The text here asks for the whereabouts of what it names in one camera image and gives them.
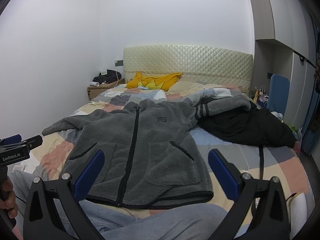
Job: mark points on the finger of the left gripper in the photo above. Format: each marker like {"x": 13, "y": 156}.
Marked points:
{"x": 11, "y": 140}
{"x": 33, "y": 142}

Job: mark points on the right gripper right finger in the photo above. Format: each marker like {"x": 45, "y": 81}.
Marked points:
{"x": 270, "y": 221}

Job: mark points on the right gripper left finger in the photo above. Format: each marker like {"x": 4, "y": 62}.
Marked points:
{"x": 41, "y": 218}

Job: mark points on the grey fleece jacket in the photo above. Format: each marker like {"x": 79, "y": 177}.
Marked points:
{"x": 151, "y": 159}

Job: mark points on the person's left hand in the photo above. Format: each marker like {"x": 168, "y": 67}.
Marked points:
{"x": 10, "y": 203}

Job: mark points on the person's grey trousers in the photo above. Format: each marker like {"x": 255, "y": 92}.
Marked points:
{"x": 197, "y": 221}

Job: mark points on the brown cardboard nightstand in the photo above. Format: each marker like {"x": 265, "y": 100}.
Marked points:
{"x": 94, "y": 91}

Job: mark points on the white roll on nightstand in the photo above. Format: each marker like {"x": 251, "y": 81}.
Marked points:
{"x": 95, "y": 84}

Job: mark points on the black jacket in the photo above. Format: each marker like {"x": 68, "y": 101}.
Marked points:
{"x": 254, "y": 127}

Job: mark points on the white charger on bag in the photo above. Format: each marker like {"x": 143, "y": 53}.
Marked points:
{"x": 103, "y": 72}

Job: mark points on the black bag on nightstand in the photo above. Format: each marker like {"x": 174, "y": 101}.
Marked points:
{"x": 109, "y": 76}

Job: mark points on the blue chair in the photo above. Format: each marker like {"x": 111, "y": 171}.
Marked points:
{"x": 278, "y": 94}

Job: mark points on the bottles on side table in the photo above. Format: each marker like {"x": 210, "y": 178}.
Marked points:
{"x": 259, "y": 96}

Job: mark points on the yellow pillow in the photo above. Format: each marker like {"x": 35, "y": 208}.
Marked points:
{"x": 163, "y": 82}

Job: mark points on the cream quilted headboard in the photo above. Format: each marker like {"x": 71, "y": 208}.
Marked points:
{"x": 198, "y": 63}

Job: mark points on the grey wardrobe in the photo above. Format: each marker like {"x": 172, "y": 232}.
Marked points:
{"x": 285, "y": 44}

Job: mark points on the wall socket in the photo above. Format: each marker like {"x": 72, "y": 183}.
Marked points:
{"x": 119, "y": 63}

